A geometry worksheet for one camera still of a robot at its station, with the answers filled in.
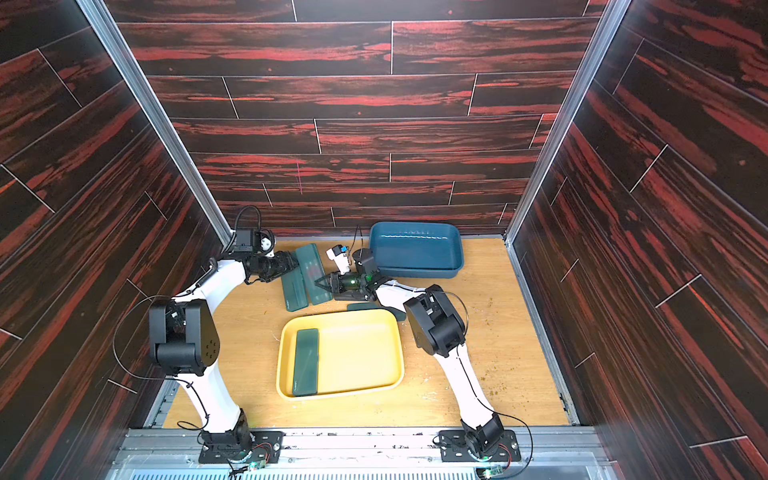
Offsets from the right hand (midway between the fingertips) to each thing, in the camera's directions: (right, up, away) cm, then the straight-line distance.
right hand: (322, 278), depth 96 cm
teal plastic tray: (+31, +11, +23) cm, 40 cm away
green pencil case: (-3, -25, -10) cm, 27 cm away
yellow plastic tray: (+12, -22, -7) cm, 26 cm away
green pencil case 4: (+18, -7, -15) cm, 25 cm away
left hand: (-9, +4, +1) cm, 10 cm away
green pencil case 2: (-8, -4, -3) cm, 10 cm away
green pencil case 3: (-2, +3, -3) cm, 5 cm away
